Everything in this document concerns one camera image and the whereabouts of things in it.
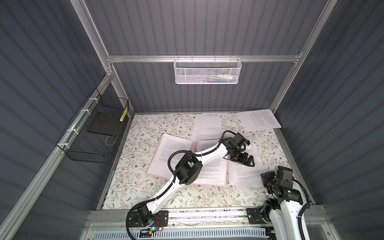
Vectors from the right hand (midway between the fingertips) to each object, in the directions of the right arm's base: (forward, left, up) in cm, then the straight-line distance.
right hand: (264, 176), depth 83 cm
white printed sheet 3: (+1, +10, -4) cm, 11 cm away
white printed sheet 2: (+2, +29, +3) cm, 29 cm away
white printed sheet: (+22, +57, -1) cm, 61 cm away
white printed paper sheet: (+40, +30, -4) cm, 50 cm away
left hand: (+9, +7, -1) cm, 11 cm away
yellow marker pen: (+25, +78, +26) cm, 86 cm away
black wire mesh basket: (+11, +90, +26) cm, 95 cm away
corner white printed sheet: (+47, -11, -5) cm, 49 cm away
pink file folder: (0, +38, +27) cm, 47 cm away
